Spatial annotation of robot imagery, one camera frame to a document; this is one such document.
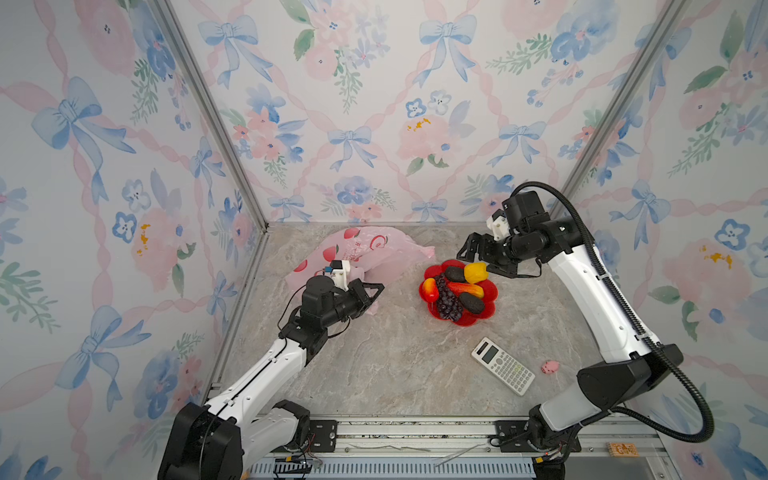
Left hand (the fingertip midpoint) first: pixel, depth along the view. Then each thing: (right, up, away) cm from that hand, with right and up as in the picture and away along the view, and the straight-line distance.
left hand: (386, 284), depth 75 cm
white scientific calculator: (+35, -26, +9) cm, 44 cm away
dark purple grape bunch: (+20, -7, +19) cm, 29 cm away
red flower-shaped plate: (+27, -9, +18) cm, 34 cm away
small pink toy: (+46, -24, +9) cm, 53 cm away
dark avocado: (+23, +1, +25) cm, 34 cm away
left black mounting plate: (-15, -38, -1) cm, 41 cm away
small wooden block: (+57, -39, -3) cm, 69 cm away
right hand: (+21, +6, 0) cm, 22 cm away
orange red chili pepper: (+23, -3, +23) cm, 33 cm away
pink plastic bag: (-7, +9, +23) cm, 25 cm away
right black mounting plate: (+31, -37, -1) cm, 49 cm away
